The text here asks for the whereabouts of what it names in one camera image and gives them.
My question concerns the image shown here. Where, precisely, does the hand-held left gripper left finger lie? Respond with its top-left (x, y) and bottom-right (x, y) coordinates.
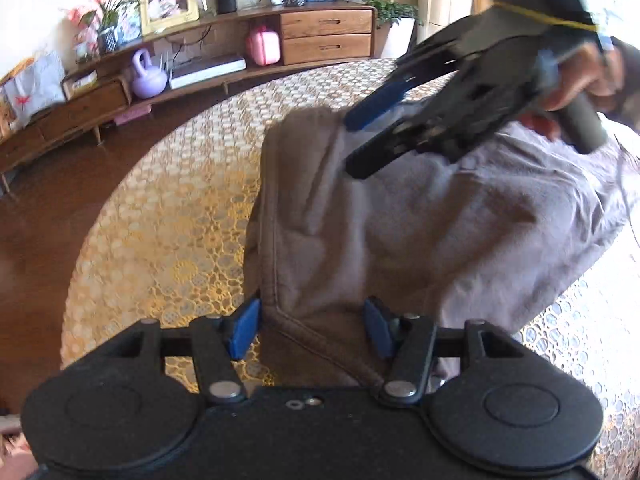
top-left (95, 297), bottom-right (264, 405)

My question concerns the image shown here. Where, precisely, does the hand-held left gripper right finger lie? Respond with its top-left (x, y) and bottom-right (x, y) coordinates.
top-left (363, 296), bottom-right (533, 405)

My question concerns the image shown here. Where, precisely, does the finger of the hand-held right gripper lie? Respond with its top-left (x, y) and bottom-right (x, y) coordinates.
top-left (343, 24), bottom-right (459, 132)
top-left (344, 114), bottom-right (446, 181)

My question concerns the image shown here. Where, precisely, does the brown garment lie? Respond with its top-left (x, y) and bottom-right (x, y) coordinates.
top-left (242, 107), bottom-right (640, 392)

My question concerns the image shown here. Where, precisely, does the person's right forearm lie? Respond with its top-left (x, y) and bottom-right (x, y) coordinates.
top-left (602, 35), bottom-right (640, 134)

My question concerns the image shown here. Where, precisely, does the person's right hand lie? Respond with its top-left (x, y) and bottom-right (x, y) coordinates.
top-left (519, 39), bottom-right (627, 143)

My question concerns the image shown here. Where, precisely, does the light wooden drawer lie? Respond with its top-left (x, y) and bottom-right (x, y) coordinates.
top-left (282, 33), bottom-right (374, 66)
top-left (279, 8), bottom-right (375, 40)

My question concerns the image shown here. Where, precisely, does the tall green plant white pot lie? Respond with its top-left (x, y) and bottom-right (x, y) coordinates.
top-left (342, 0), bottom-right (424, 61)

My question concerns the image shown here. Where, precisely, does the pink carry case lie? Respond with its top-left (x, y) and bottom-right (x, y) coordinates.
top-left (245, 25), bottom-right (281, 67)

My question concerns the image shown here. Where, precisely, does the white flat box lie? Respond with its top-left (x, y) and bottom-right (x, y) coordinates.
top-left (168, 55), bottom-right (248, 90)

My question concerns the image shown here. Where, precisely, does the white router with antennas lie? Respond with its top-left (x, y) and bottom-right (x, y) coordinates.
top-left (157, 42), bottom-right (174, 79)

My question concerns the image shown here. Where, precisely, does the purple kettlebell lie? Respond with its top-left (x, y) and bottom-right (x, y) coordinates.
top-left (129, 49), bottom-right (169, 100)

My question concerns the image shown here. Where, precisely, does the pink flat object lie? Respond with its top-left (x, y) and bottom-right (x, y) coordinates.
top-left (113, 107), bottom-right (153, 126)

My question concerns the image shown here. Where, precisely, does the small girl picture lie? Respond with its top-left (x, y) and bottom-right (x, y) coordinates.
top-left (117, 2), bottom-right (144, 44)

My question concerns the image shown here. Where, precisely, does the wooden television stand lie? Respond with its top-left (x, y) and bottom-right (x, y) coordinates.
top-left (0, 2), bottom-right (379, 182)

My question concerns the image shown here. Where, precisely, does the pink flower plant in vase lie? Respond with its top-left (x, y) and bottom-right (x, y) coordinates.
top-left (62, 0), bottom-right (141, 56)

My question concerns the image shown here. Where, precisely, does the small white box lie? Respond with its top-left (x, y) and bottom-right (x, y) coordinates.
top-left (62, 70), bottom-right (100, 100)

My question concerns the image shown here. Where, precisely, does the grey shopping bag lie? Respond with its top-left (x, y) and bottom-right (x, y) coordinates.
top-left (2, 50), bottom-right (69, 124)

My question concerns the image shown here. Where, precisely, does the yellow cord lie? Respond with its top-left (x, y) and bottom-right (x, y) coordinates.
top-left (492, 2), bottom-right (601, 32)

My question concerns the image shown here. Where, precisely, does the yellow photo frame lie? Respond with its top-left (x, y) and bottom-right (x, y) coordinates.
top-left (138, 0), bottom-right (200, 37)

